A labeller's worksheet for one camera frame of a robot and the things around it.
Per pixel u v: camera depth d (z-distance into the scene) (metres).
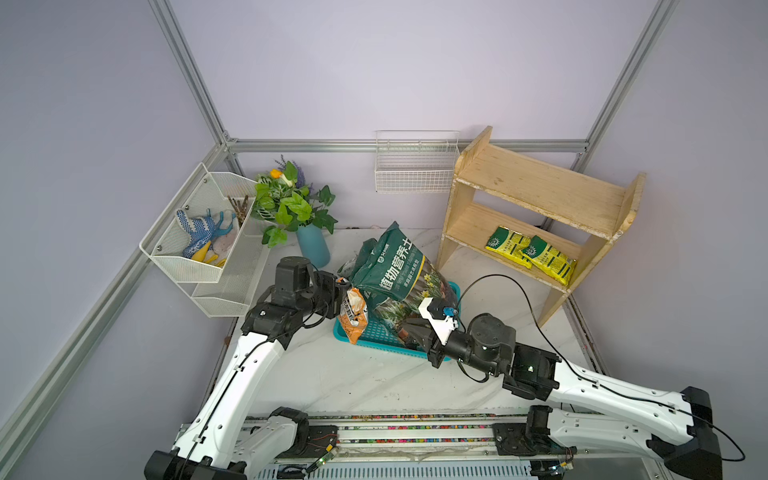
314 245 0.98
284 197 0.83
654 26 0.70
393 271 0.76
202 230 0.72
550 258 0.82
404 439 0.75
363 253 0.82
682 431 0.40
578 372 0.47
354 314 0.72
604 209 0.68
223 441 0.38
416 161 1.09
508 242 0.86
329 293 0.64
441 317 0.52
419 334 0.58
